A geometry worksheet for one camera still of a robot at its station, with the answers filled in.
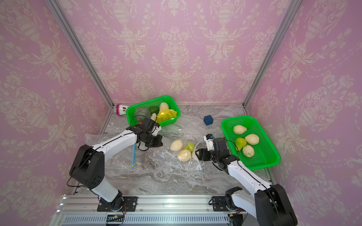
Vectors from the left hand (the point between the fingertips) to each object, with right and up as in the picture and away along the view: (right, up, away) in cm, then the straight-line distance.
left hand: (163, 144), depth 88 cm
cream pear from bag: (+58, +3, +4) cm, 58 cm away
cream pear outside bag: (+19, -5, -4) cm, 20 cm away
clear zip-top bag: (-24, -10, +3) cm, 26 cm away
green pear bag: (+17, -1, 0) cm, 17 cm away
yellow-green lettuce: (-1, +19, +13) cm, 24 cm away
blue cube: (+31, +15, +17) cm, 39 cm away
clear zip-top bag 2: (+5, -8, 0) cm, 9 cm away
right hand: (+20, -5, -4) cm, 21 cm away
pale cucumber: (-11, +18, +20) cm, 29 cm away
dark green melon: (-17, +21, +12) cm, 29 cm away
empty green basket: (+65, -6, +2) cm, 65 cm away
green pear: (+50, 0, +3) cm, 50 cm away
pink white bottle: (-36, +24, +21) cm, 48 cm away
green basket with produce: (-10, +26, +25) cm, 38 cm away
